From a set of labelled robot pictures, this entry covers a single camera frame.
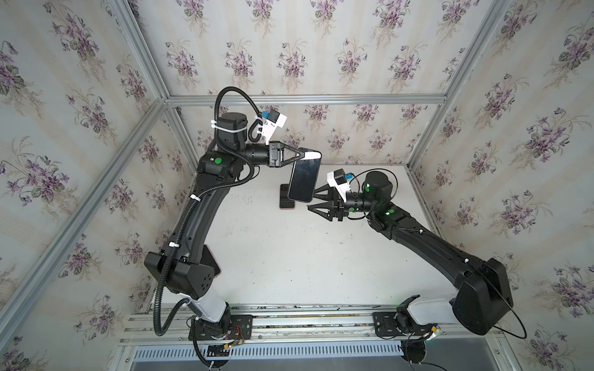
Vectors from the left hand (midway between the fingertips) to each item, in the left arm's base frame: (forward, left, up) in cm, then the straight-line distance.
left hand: (302, 152), depth 61 cm
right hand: (-7, -2, -13) cm, 15 cm away
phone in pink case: (+15, +7, -43) cm, 46 cm away
